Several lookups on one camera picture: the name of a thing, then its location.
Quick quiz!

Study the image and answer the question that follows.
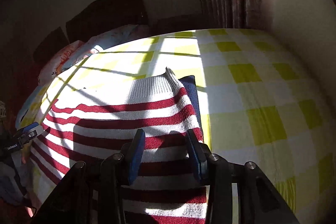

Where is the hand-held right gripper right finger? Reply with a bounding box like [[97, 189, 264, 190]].
[[186, 129, 300, 224]]

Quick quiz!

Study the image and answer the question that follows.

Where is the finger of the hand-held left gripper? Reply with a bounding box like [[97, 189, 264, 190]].
[[14, 122, 45, 141]]

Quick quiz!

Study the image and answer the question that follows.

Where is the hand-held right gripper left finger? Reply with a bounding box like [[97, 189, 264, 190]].
[[31, 129, 146, 224]]

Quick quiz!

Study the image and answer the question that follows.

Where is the red white striped sweater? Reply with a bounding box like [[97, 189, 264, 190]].
[[26, 67, 211, 224]]

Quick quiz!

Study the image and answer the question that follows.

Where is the orange floral pillow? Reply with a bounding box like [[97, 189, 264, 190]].
[[38, 40, 86, 86]]

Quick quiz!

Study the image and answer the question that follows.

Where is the yellow white checked bedsheet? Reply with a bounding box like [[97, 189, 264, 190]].
[[15, 28, 336, 224]]

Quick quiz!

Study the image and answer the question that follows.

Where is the small dark wooden headboard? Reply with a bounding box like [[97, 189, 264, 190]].
[[33, 27, 70, 65]]

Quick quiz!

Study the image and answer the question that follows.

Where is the light blue floral pillow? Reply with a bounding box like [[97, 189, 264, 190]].
[[62, 24, 151, 69]]

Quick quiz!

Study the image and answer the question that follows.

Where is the large dark wooden headboard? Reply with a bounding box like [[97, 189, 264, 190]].
[[66, 0, 148, 43]]

